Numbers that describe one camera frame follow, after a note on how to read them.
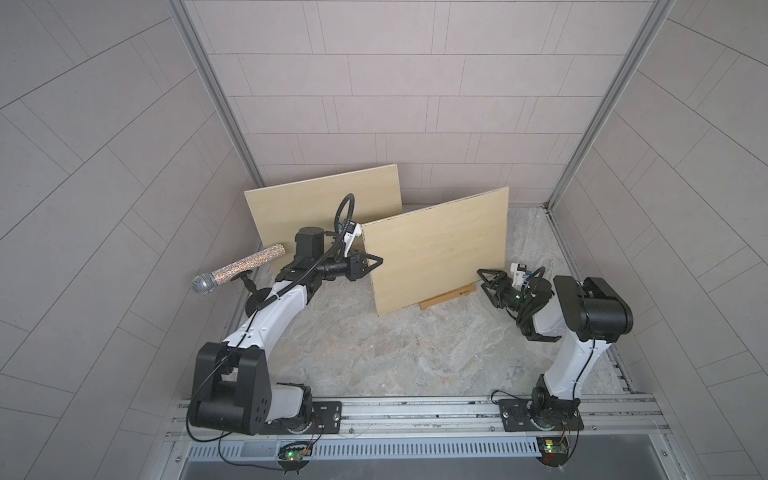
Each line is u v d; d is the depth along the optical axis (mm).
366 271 722
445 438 694
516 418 708
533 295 734
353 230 705
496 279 843
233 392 399
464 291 886
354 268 682
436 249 792
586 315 502
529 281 862
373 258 738
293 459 641
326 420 707
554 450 680
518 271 872
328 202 814
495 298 851
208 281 685
